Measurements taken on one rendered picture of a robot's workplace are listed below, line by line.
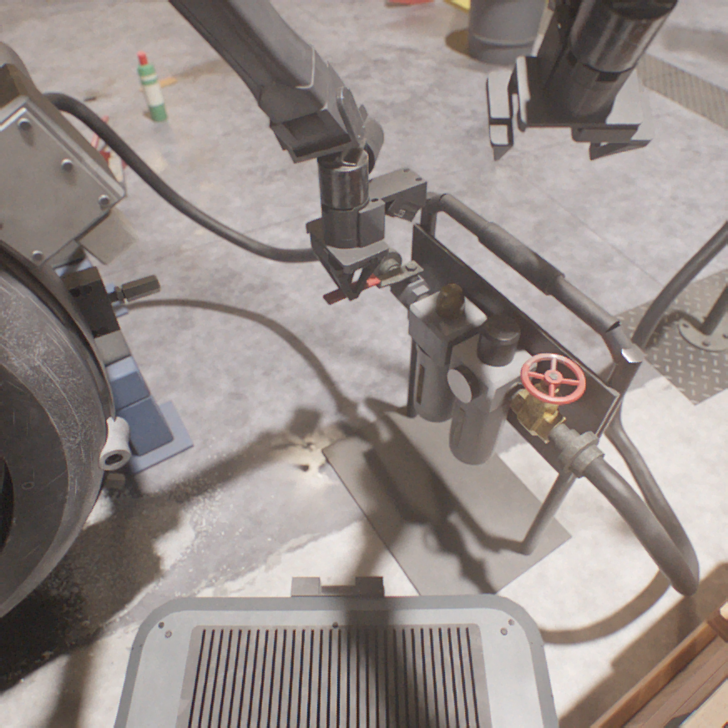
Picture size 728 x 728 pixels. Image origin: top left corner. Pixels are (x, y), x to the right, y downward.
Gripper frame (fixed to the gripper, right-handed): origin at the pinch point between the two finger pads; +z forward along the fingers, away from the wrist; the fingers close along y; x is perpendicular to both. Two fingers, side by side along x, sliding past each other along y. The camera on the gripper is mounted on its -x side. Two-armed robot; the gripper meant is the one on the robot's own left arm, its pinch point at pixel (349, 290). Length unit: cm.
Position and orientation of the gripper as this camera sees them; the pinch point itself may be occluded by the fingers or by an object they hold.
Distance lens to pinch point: 74.8
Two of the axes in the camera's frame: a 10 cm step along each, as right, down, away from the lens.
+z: 0.2, 6.5, 7.6
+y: -5.4, -6.4, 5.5
